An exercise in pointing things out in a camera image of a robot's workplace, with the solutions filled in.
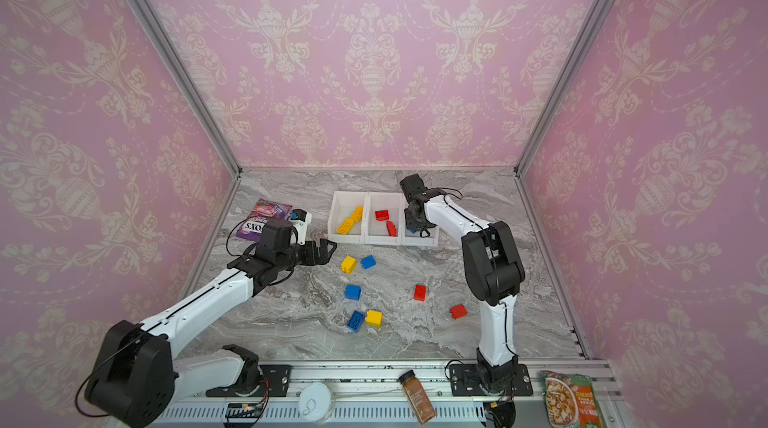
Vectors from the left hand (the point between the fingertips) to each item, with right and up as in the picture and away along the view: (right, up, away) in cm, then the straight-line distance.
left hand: (325, 246), depth 85 cm
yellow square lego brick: (+6, -7, +7) cm, 12 cm away
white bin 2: (+13, +2, +16) cm, 21 cm away
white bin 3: (+27, 0, +11) cm, 29 cm away
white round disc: (+2, -32, -18) cm, 37 cm away
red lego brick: (+16, +8, +20) cm, 26 cm away
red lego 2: (+38, -19, 0) cm, 43 cm away
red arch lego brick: (+19, +3, +16) cm, 25 cm away
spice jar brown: (+25, -32, -17) cm, 44 cm away
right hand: (+29, +7, +13) cm, 33 cm away
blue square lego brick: (+12, -7, +10) cm, 17 cm away
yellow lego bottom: (+14, -20, -2) cm, 25 cm away
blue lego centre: (+7, -15, +5) cm, 17 cm away
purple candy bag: (-26, +9, +20) cm, 34 cm away
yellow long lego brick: (+7, +7, +18) cm, 21 cm away
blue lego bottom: (+9, -21, -2) cm, 22 cm away
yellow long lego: (+3, +4, +17) cm, 18 cm away
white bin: (+1, +11, +24) cm, 26 cm away
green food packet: (+62, -35, -14) cm, 72 cm away
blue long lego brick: (+26, +2, +16) cm, 31 cm away
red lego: (+27, -14, +2) cm, 31 cm away
